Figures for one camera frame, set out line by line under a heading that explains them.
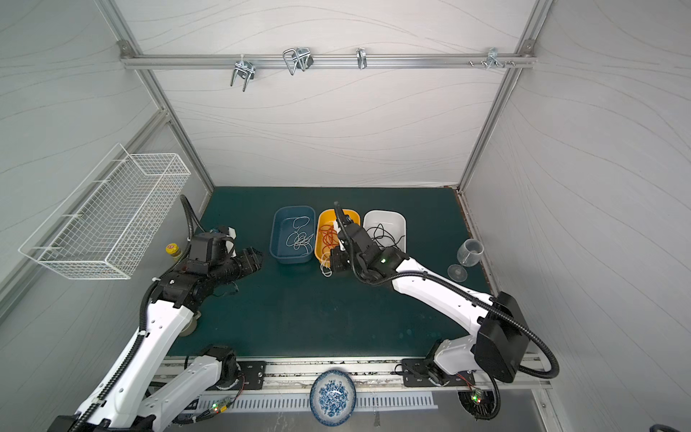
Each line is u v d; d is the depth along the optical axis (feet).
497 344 1.30
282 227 3.52
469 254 2.79
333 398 2.30
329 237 3.41
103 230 2.21
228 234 2.26
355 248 1.87
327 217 3.42
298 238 3.33
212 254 1.84
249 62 2.56
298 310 2.83
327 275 2.69
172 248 2.59
